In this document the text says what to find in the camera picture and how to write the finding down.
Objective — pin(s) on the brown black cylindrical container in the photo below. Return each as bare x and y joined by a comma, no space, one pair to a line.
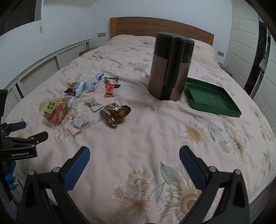
170,65

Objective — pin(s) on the colourful gummy candy bag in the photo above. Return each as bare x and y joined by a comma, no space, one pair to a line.
54,110

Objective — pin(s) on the wall socket plate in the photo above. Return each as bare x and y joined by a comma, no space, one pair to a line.
101,34

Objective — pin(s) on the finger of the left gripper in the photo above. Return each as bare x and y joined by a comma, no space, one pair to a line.
12,127
20,142

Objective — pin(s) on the white wardrobe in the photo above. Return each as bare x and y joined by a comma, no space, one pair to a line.
250,58

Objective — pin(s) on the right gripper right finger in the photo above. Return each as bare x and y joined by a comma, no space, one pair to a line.
233,206

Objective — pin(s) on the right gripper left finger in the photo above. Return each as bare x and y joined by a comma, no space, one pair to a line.
45,197

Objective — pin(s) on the brown gold nut snack bag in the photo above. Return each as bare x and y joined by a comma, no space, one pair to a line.
115,114

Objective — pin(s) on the white louvred radiator cover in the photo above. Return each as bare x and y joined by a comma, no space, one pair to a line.
38,72

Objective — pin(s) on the wooden headboard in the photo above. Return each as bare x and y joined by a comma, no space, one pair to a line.
147,26

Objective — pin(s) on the blue chocolate wafer bag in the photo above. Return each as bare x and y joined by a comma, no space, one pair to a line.
73,89

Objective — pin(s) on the pink cloud cookie packet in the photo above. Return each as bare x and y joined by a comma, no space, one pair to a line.
79,123

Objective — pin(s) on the blue gloved left hand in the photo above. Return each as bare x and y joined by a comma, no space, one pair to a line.
11,176

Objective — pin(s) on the green rectangular tray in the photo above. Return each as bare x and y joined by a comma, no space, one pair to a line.
210,98

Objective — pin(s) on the red snack bar packet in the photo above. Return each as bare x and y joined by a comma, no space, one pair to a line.
109,93

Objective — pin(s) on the small white candy packet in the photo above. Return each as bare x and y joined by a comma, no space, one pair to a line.
94,105

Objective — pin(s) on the floral pink bed quilt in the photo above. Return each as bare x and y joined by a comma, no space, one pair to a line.
134,174

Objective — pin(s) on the Danisa butter cookies bag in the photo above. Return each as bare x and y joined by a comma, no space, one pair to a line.
112,81

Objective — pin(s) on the white blue snack bag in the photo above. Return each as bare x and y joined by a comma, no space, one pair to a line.
88,86

